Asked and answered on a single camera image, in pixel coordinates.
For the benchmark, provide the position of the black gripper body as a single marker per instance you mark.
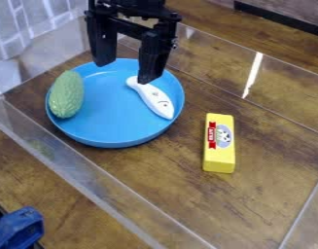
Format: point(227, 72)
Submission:
point(105, 17)

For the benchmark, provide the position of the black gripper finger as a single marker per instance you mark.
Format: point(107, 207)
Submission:
point(101, 37)
point(156, 43)

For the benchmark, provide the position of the yellow butter brick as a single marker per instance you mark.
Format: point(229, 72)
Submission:
point(219, 143)

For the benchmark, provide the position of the blue round tray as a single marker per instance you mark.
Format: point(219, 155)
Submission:
point(113, 119)

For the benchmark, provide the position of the white toy fish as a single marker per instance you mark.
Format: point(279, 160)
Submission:
point(154, 97)

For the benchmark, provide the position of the green bitter gourd toy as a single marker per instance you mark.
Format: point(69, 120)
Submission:
point(65, 95)

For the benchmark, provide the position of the blue clamp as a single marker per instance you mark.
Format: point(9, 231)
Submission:
point(21, 228)

